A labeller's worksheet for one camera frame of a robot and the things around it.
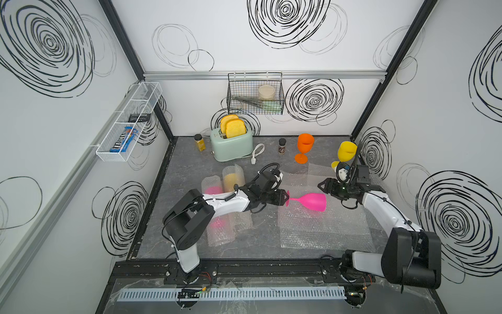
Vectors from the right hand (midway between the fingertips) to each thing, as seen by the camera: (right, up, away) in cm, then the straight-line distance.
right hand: (325, 187), depth 87 cm
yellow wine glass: (+12, +17, +5) cm, 21 cm away
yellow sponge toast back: (-47, +32, +11) cm, 58 cm away
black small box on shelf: (-77, +30, -8) cm, 83 cm away
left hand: (-18, -4, -1) cm, 19 cm away
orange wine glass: (-6, +21, +10) cm, 24 cm away
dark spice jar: (-17, +19, +21) cm, 33 cm away
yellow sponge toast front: (-42, +28, +11) cm, 52 cm away
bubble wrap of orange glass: (+7, -16, -3) cm, 18 cm away
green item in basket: (-24, +39, +10) cm, 47 cm away
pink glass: (-5, -6, 0) cm, 8 cm away
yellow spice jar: (-63, +22, +22) cm, 70 cm away
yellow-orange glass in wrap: (-42, +5, +7) cm, 43 cm away
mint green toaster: (-48, +18, +15) cm, 53 cm away
